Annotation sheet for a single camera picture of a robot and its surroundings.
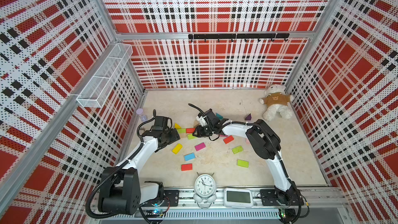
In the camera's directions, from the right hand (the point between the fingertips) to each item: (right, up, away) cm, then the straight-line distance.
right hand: (196, 134), depth 95 cm
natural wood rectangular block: (-8, 0, -1) cm, 8 cm away
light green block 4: (+27, -14, -11) cm, 32 cm away
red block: (-4, +2, +4) cm, 6 cm away
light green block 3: (+24, -8, -6) cm, 26 cm away
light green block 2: (-3, -2, +1) cm, 4 cm away
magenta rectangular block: (+3, -7, -3) cm, 8 cm away
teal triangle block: (+15, +10, +10) cm, 21 cm away
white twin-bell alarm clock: (+6, -22, -21) cm, 31 cm away
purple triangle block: (+35, +10, +7) cm, 37 cm away
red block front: (-5, -16, -10) cm, 20 cm away
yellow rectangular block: (-11, -8, -4) cm, 14 cm away
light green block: (-10, +2, +2) cm, 10 cm away
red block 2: (+20, -3, -1) cm, 20 cm away
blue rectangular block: (-3, -12, -7) cm, 14 cm away
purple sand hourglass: (-35, +10, +5) cm, 36 cm away
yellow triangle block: (-13, +4, +6) cm, 15 cm away
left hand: (-11, 0, -6) cm, 13 cm away
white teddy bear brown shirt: (+54, +21, +10) cm, 59 cm away
